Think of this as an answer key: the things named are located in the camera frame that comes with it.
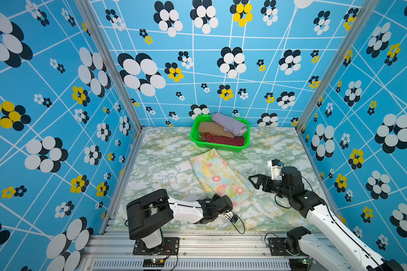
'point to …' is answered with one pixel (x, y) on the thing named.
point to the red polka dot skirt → (237, 141)
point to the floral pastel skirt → (219, 178)
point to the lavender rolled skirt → (230, 123)
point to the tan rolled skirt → (212, 127)
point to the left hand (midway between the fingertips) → (223, 196)
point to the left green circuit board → (153, 262)
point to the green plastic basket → (195, 136)
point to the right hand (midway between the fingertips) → (258, 178)
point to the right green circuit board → (308, 261)
